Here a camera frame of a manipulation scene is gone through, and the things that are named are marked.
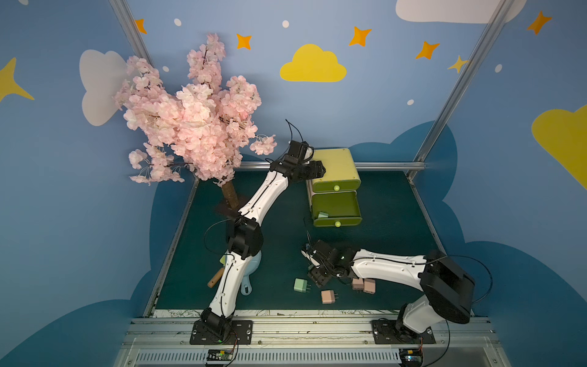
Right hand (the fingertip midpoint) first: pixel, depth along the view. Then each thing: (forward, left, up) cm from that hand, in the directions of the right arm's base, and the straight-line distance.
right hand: (319, 266), depth 87 cm
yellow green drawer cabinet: (+28, -5, +9) cm, 30 cm away
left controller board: (-30, +31, -3) cm, 43 cm away
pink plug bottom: (-11, -3, 0) cm, 11 cm away
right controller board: (-26, -30, -6) cm, 41 cm away
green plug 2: (-7, +7, -1) cm, 10 cm away
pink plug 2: (-6, -18, 0) cm, 19 cm away
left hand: (+34, +1, +20) cm, 40 cm away
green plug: (+20, -1, +7) cm, 21 cm away
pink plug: (-6, -14, +1) cm, 15 cm away
